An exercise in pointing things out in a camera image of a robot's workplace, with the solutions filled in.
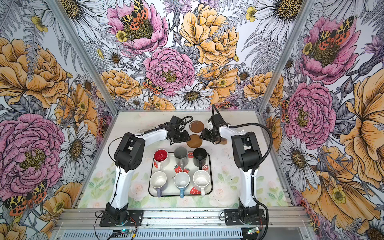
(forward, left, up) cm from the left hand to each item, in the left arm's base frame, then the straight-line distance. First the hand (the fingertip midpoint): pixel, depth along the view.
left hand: (187, 142), depth 102 cm
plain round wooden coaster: (0, -5, 0) cm, 5 cm away
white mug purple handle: (-25, +16, +1) cm, 30 cm away
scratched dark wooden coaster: (+14, -6, -1) cm, 16 cm away
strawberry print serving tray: (-17, +10, -2) cm, 20 cm away
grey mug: (-12, +3, +1) cm, 12 cm away
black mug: (-13, -8, +2) cm, 15 cm away
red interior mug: (-11, +16, +1) cm, 20 cm away
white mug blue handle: (-25, +3, 0) cm, 26 cm away
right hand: (0, -10, +1) cm, 10 cm away
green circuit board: (-48, +27, -1) cm, 56 cm away
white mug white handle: (-25, -8, -1) cm, 26 cm away
